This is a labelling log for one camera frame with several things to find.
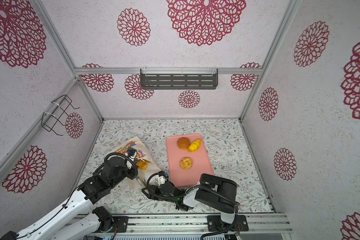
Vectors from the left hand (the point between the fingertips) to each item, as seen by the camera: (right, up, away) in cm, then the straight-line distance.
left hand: (135, 163), depth 77 cm
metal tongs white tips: (+3, -11, +3) cm, 12 cm away
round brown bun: (+26, +9, +25) cm, 36 cm away
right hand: (+3, -14, -1) cm, 15 cm away
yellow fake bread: (+27, -3, +14) cm, 31 cm away
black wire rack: (-42, +26, +1) cm, 49 cm away
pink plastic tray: (+23, -11, +14) cm, 29 cm away
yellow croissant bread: (+33, +7, +23) cm, 41 cm away
